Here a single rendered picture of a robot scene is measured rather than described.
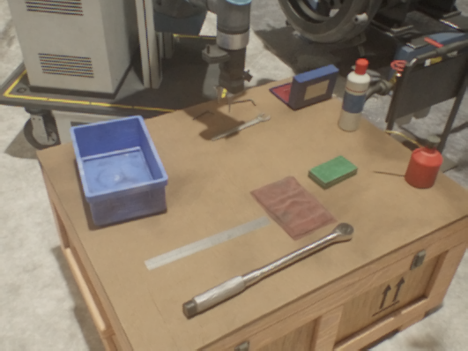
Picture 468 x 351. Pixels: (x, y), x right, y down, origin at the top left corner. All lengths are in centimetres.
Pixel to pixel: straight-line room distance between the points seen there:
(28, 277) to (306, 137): 104
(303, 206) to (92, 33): 104
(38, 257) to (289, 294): 104
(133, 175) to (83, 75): 71
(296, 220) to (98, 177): 56
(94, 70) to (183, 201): 84
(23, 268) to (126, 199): 74
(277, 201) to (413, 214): 35
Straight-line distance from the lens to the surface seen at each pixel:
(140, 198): 130
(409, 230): 141
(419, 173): 151
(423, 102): 219
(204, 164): 151
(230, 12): 139
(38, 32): 207
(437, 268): 166
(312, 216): 134
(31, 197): 221
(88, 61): 205
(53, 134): 234
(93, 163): 154
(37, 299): 185
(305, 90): 173
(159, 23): 184
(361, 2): 245
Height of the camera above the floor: 142
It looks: 39 degrees down
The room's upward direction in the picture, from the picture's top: 1 degrees clockwise
